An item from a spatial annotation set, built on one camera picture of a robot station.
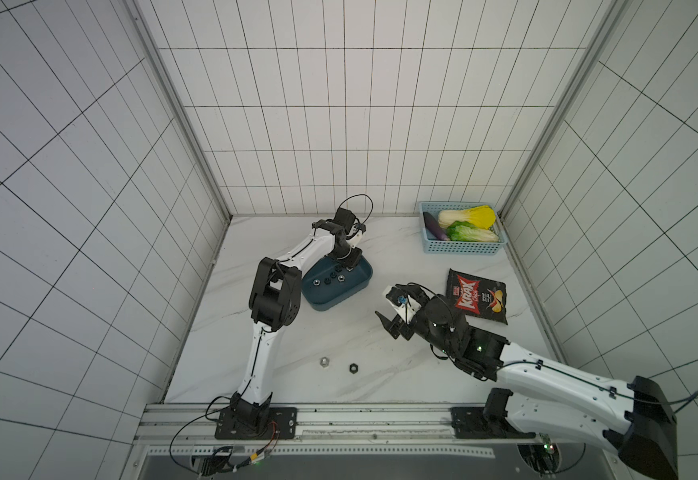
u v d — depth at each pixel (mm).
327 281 1003
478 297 950
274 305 580
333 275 1005
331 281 1005
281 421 727
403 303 596
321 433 727
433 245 1035
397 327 640
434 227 1131
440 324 535
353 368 813
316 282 983
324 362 832
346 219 828
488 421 641
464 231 1035
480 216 1093
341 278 1003
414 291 692
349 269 1008
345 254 874
